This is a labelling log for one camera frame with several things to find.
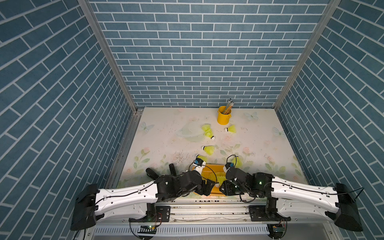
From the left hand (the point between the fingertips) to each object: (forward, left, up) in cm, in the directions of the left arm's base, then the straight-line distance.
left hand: (212, 185), depth 71 cm
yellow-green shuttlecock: (+20, +2, -14) cm, 25 cm away
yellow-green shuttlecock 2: (+26, -1, -12) cm, 29 cm away
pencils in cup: (+53, -14, +1) cm, 54 cm away
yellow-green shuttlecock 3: (+17, -19, -13) cm, 28 cm away
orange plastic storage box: (+10, 0, -12) cm, 15 cm away
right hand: (-2, -5, -5) cm, 7 cm away
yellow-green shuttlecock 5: (+42, -18, -9) cm, 46 cm away
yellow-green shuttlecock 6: (0, -3, +6) cm, 7 cm away
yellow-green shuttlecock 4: (+38, 0, -8) cm, 39 cm away
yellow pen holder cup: (+49, -12, -8) cm, 52 cm away
